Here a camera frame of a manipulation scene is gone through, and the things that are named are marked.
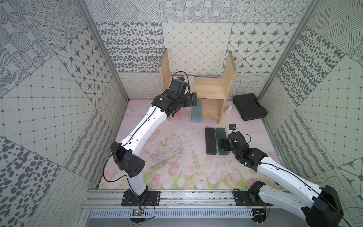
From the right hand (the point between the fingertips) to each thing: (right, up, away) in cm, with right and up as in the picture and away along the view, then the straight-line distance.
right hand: (227, 139), depth 82 cm
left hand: (-23, +26, -7) cm, 35 cm away
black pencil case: (-8, -4, +13) cm, 16 cm away
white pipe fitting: (+8, +17, +25) cm, 32 cm away
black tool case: (+26, +20, +29) cm, 44 cm away
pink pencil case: (-31, +14, +19) cm, 39 cm away
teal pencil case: (-17, +16, +22) cm, 32 cm away
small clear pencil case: (-25, +15, +19) cm, 35 cm away
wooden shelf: (-8, +30, +7) cm, 32 cm away
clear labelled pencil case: (-22, +37, +10) cm, 44 cm away
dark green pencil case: (0, 0, +18) cm, 18 cm away
